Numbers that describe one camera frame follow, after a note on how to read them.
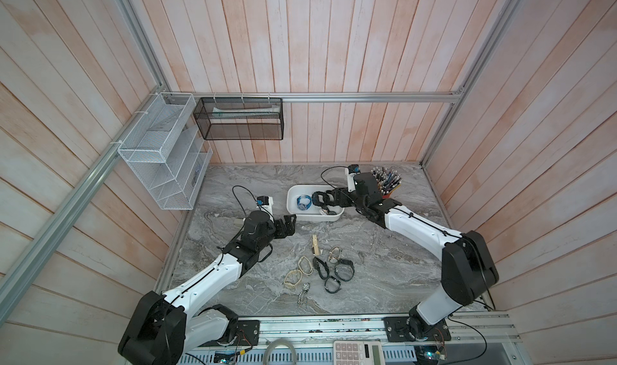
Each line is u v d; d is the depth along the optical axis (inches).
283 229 28.8
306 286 32.4
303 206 39.7
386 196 37.1
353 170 30.7
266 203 29.0
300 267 33.8
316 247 34.6
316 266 33.7
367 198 26.5
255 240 24.6
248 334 28.8
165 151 26.1
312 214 40.1
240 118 40.8
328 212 39.6
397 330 28.7
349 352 27.4
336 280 32.1
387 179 35.4
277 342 27.9
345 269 33.9
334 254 35.6
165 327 15.7
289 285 32.2
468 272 17.7
